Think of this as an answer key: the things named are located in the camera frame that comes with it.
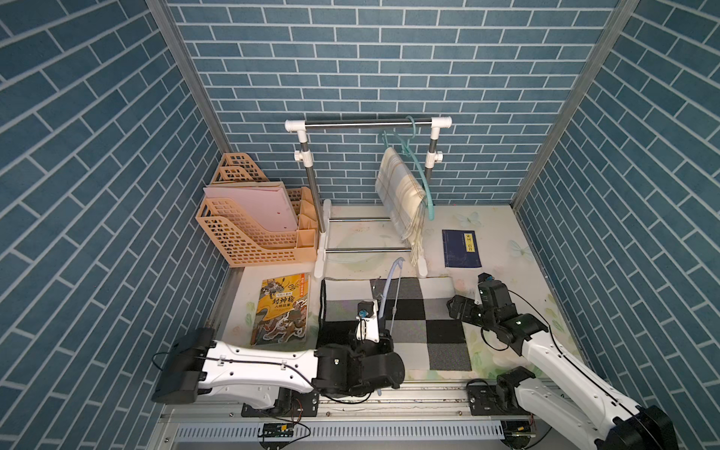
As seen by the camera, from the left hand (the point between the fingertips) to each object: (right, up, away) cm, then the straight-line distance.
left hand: (394, 327), depth 71 cm
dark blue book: (+29, +17, +37) cm, 50 cm away
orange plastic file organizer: (-48, +21, +18) cm, 55 cm away
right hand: (+21, +1, +14) cm, 26 cm away
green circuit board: (-30, -27, +1) cm, 41 cm away
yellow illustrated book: (-35, -1, +18) cm, 39 cm away
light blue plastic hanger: (-2, +9, +3) cm, 10 cm away
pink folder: (-40, +32, +20) cm, 55 cm away
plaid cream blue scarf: (+3, +35, +12) cm, 37 cm away
